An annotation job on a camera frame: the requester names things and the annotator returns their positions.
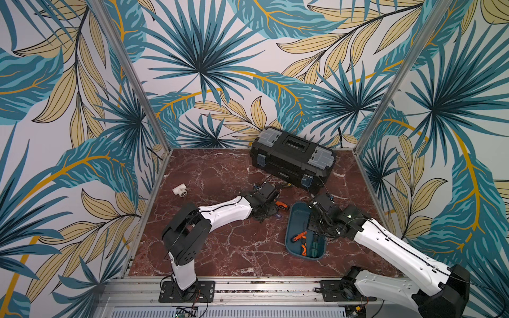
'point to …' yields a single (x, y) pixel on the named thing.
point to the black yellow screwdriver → (286, 184)
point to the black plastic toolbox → (293, 159)
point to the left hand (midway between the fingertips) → (272, 213)
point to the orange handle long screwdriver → (303, 243)
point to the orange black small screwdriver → (297, 236)
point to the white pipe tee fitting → (180, 190)
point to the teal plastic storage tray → (299, 241)
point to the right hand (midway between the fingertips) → (311, 224)
